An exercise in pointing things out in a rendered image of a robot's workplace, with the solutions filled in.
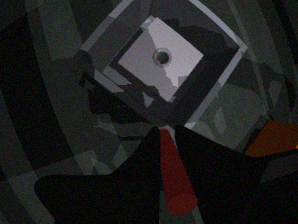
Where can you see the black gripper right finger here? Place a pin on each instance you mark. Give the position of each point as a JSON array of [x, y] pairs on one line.
[[227, 183]]

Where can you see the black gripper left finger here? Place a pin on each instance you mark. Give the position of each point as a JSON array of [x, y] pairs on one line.
[[132, 192]]

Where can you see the dark red peg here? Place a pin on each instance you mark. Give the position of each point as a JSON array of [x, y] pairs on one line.
[[179, 194]]

